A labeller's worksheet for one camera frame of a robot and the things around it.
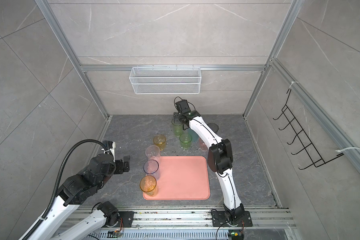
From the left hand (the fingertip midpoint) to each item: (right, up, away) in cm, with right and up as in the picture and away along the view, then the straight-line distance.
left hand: (120, 154), depth 70 cm
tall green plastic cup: (+26, +13, +35) cm, 46 cm away
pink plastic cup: (+39, +5, -7) cm, 39 cm away
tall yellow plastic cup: (+10, -20, +14) cm, 26 cm away
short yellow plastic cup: (+14, +4, +31) cm, 34 cm away
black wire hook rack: (+84, +5, -7) cm, 84 cm away
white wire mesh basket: (+18, +45, +30) cm, 57 cm away
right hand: (+28, +20, +27) cm, 43 cm away
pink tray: (+30, -17, +17) cm, 38 cm away
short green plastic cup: (+32, +4, +34) cm, 46 cm away
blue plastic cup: (+12, -10, +11) cm, 19 cm away
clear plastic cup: (+13, -2, +14) cm, 19 cm away
